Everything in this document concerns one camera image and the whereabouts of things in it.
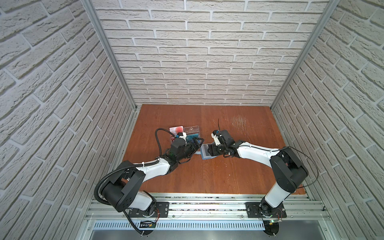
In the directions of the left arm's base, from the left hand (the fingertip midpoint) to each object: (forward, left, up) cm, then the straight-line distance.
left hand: (202, 141), depth 84 cm
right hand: (0, -6, -9) cm, 11 cm away
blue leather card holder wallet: (-2, -2, -11) cm, 12 cm away
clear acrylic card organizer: (+13, +7, -8) cm, 16 cm away
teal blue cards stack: (+8, +7, -8) cm, 13 cm away
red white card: (+13, +16, -5) cm, 21 cm away
